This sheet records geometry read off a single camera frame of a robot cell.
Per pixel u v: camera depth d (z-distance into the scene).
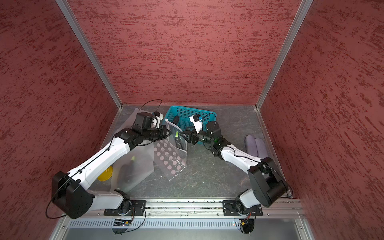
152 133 0.66
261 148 0.95
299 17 0.74
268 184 0.44
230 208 0.74
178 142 0.81
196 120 0.70
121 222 0.72
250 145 0.96
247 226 0.71
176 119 1.08
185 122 1.10
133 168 0.87
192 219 0.72
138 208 0.74
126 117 1.14
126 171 0.85
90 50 0.87
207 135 0.70
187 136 0.71
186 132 0.79
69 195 0.40
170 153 0.91
